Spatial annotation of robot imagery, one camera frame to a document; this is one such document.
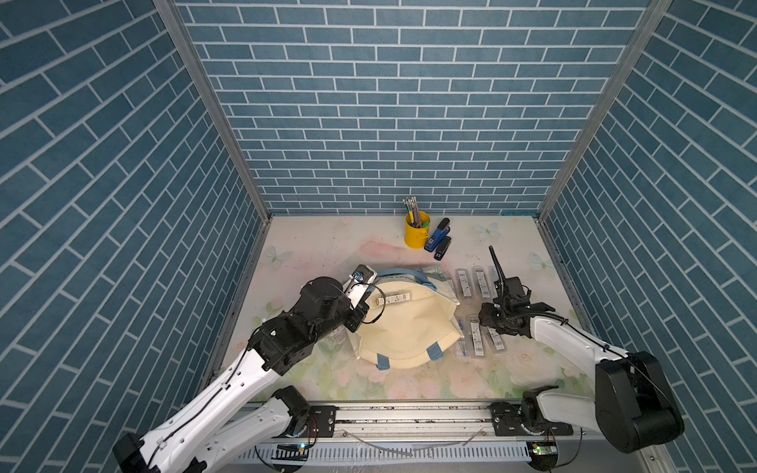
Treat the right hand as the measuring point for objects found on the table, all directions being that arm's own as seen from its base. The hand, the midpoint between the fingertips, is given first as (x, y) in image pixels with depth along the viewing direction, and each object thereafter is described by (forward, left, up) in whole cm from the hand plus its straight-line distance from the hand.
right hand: (488, 316), depth 91 cm
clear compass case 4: (-7, -1, -1) cm, 7 cm away
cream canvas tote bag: (-2, +24, -1) cm, 24 cm away
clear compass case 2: (-11, +9, -2) cm, 14 cm away
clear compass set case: (+12, +6, 0) cm, 14 cm away
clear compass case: (+16, +1, -1) cm, 16 cm away
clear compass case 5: (+2, +30, +3) cm, 30 cm away
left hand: (-8, +33, +23) cm, 41 cm away
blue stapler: (+30, +16, +3) cm, 34 cm away
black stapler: (+25, +14, +2) cm, 29 cm away
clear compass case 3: (-7, +4, -1) cm, 8 cm away
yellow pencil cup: (+27, +24, +4) cm, 36 cm away
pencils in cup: (+34, +25, +13) cm, 44 cm away
